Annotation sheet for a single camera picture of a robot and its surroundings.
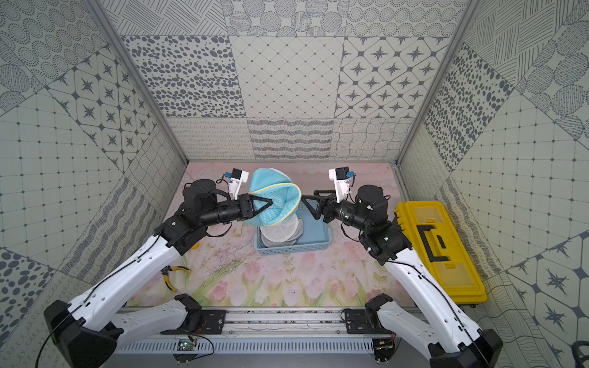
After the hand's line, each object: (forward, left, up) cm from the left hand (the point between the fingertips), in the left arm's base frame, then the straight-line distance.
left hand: (271, 197), depth 64 cm
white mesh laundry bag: (+5, -1, -30) cm, 31 cm away
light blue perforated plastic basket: (+7, -14, -35) cm, 39 cm away
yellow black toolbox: (-1, -53, -19) cm, 57 cm away
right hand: (+1, -11, -2) cm, 11 cm away
